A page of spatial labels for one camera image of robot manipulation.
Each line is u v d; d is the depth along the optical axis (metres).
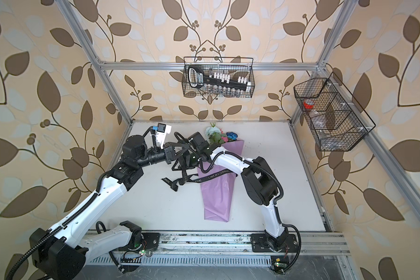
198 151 0.71
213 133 1.05
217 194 0.86
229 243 0.75
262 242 0.72
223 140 1.03
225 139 1.05
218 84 0.86
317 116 0.70
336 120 0.83
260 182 0.51
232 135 1.08
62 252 0.37
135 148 0.53
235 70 0.93
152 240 0.76
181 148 0.68
